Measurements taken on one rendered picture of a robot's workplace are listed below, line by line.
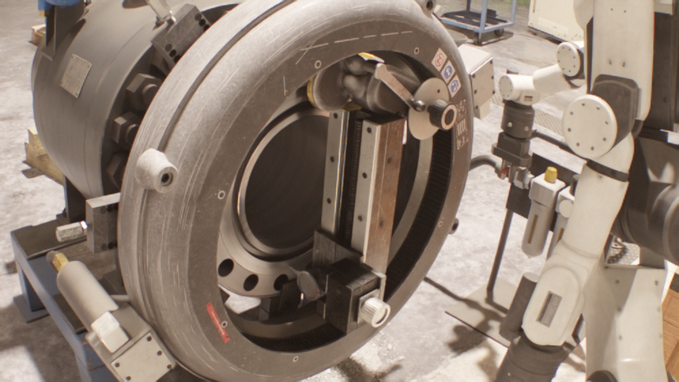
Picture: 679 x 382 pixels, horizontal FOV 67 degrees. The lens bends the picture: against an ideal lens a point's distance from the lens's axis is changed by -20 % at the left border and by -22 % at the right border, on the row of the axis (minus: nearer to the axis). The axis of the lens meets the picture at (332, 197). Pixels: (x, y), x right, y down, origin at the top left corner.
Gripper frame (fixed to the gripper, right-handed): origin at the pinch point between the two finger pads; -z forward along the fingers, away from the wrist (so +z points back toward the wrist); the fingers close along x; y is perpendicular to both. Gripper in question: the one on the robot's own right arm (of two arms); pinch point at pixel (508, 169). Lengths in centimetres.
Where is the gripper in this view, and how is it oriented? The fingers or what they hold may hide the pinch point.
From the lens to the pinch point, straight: 165.8
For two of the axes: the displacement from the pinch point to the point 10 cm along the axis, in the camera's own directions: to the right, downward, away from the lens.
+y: -7.1, 2.5, -6.6
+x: -6.9, -3.8, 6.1
